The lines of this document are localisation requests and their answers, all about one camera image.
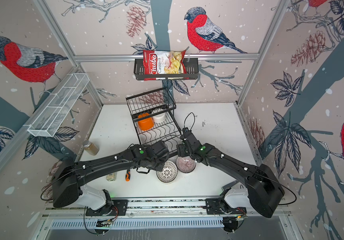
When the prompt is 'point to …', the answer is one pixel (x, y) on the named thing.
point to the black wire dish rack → (155, 102)
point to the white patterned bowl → (168, 173)
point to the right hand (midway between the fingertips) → (181, 149)
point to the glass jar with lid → (90, 148)
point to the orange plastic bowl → (146, 124)
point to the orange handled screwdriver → (128, 175)
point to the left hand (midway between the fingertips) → (162, 167)
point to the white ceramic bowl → (159, 118)
